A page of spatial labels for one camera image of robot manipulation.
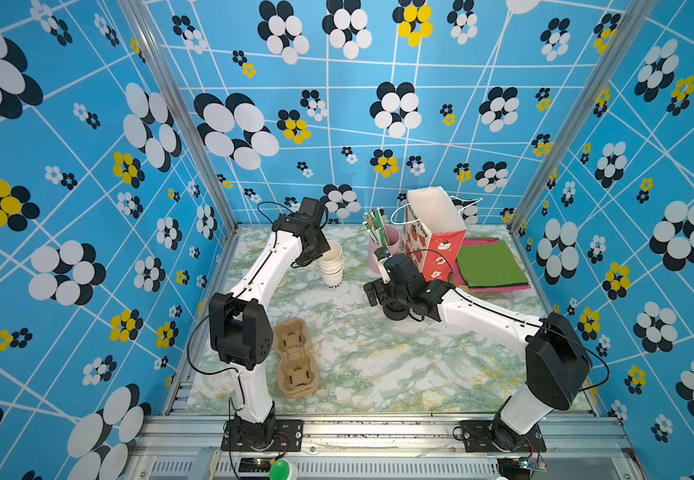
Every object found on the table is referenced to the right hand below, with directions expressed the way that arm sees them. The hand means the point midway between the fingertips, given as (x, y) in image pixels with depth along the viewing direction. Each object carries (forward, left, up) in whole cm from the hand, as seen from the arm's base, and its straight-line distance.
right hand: (379, 281), depth 87 cm
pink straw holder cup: (+19, -5, -2) cm, 20 cm away
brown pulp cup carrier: (-23, +23, -10) cm, 34 cm away
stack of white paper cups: (+5, +15, +1) cm, 15 cm away
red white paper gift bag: (+9, -15, +11) cm, 21 cm away
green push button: (-45, +23, -4) cm, 51 cm away
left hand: (+8, +18, +4) cm, 20 cm away
